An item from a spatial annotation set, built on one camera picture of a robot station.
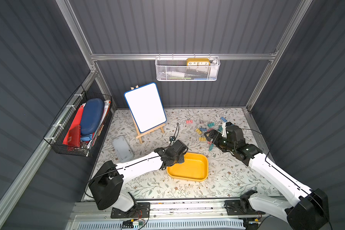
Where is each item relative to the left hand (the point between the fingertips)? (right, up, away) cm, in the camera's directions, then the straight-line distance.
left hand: (182, 156), depth 83 cm
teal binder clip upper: (+24, +18, +26) cm, 39 cm away
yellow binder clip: (+13, +13, +22) cm, 29 cm away
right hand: (+17, +13, -3) cm, 21 cm away
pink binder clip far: (+7, +21, +29) cm, 36 cm away
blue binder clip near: (+17, +15, +23) cm, 33 cm away
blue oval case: (-48, +25, -9) cm, 55 cm away
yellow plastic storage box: (+9, -8, +6) cm, 13 cm away
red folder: (-51, +13, -18) cm, 55 cm away
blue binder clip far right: (+35, +22, +30) cm, 51 cm away
